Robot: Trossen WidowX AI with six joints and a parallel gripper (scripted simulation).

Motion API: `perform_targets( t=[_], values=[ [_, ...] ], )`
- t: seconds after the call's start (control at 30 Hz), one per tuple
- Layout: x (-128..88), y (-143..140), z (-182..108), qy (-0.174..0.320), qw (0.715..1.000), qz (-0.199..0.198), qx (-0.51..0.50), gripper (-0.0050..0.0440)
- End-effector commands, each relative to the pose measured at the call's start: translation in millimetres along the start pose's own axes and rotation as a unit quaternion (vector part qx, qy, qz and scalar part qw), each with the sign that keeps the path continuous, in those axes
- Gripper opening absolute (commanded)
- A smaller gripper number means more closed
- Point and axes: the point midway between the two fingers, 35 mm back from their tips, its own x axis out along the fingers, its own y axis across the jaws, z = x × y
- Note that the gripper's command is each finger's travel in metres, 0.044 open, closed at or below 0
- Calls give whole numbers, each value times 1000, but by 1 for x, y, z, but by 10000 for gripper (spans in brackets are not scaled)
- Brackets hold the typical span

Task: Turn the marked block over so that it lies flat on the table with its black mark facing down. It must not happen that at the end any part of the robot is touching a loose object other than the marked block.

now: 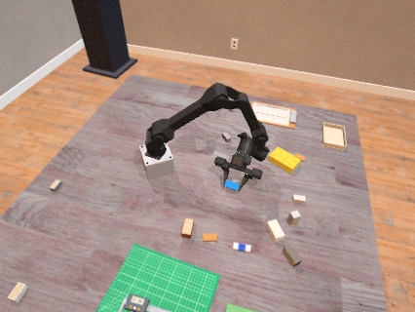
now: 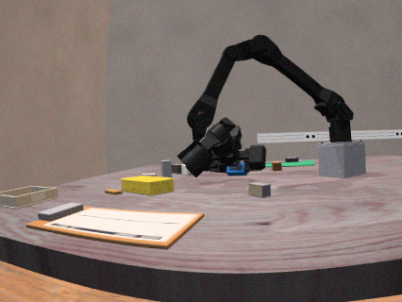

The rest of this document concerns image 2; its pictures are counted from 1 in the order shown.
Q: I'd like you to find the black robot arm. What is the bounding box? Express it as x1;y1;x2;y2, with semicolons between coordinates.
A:
177;35;354;177

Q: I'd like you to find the yellow sponge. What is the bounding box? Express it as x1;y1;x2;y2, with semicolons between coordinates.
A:
121;176;174;195

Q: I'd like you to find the blue block with black label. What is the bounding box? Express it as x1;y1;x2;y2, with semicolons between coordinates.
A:
226;162;247;176

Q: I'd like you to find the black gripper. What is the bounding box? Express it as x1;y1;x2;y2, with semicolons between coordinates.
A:
203;137;266;173

